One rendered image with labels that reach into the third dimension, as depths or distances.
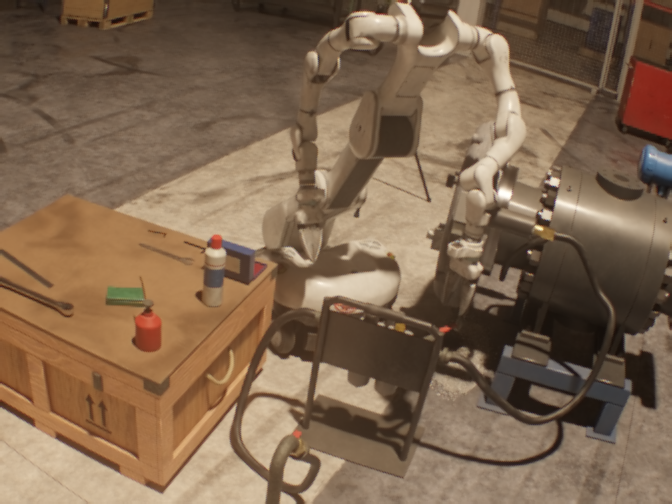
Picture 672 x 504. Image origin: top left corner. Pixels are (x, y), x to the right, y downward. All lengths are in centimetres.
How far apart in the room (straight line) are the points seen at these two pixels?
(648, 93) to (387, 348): 615
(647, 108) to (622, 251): 546
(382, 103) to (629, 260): 107
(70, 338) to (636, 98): 685
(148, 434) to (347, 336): 71
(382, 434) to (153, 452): 87
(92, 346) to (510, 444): 154
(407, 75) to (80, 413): 150
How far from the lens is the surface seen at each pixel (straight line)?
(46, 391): 230
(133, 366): 197
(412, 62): 226
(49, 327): 212
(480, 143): 264
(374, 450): 249
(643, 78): 795
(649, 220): 272
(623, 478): 275
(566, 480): 263
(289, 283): 269
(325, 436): 251
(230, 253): 233
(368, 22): 213
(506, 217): 243
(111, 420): 217
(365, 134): 240
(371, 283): 276
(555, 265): 263
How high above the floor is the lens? 167
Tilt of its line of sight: 26 degrees down
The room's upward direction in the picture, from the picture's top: 10 degrees clockwise
